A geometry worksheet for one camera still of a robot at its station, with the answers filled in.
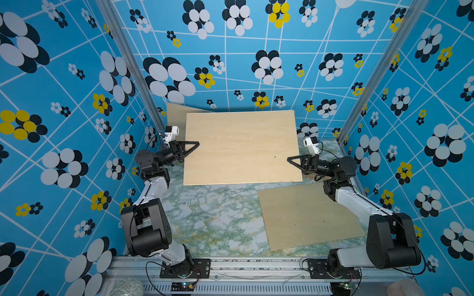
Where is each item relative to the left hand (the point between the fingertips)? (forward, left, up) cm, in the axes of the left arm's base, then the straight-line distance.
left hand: (200, 148), depth 71 cm
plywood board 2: (-12, -46, -36) cm, 59 cm away
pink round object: (-42, -77, -31) cm, 93 cm away
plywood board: (0, -16, 0) cm, 16 cm away
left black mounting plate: (-36, +1, -33) cm, 49 cm away
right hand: (-6, -35, -2) cm, 35 cm away
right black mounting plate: (-36, -47, -33) cm, 68 cm away
